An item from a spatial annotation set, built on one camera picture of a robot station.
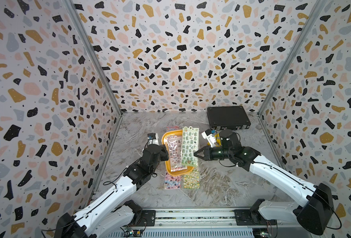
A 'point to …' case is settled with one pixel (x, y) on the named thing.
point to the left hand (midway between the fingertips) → (166, 145)
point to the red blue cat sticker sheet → (172, 128)
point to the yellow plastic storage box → (179, 173)
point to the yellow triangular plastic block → (218, 142)
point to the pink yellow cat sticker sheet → (172, 182)
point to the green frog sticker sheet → (190, 145)
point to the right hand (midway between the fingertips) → (194, 155)
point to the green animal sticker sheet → (191, 180)
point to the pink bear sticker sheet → (175, 148)
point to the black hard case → (223, 118)
